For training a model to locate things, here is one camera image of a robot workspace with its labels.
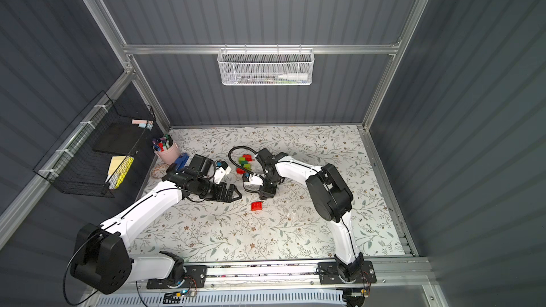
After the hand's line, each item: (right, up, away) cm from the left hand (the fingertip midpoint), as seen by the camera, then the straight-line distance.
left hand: (231, 196), depth 81 cm
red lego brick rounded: (+9, -6, +8) cm, 14 cm away
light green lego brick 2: (+3, +9, +23) cm, 25 cm away
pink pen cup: (-34, +18, +16) cm, 41 cm away
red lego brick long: (+3, +13, +25) cm, 28 cm away
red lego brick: (0, +7, +19) cm, 20 cm away
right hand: (+13, 0, +13) cm, 19 cm away
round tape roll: (-40, +7, +21) cm, 46 cm away
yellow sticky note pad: (-30, +12, -18) cm, 37 cm away
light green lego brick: (0, +13, +25) cm, 28 cm away
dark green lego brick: (+1, +11, +23) cm, 26 cm away
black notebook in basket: (-40, +22, -2) cm, 46 cm away
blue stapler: (-30, +12, +22) cm, 39 cm away
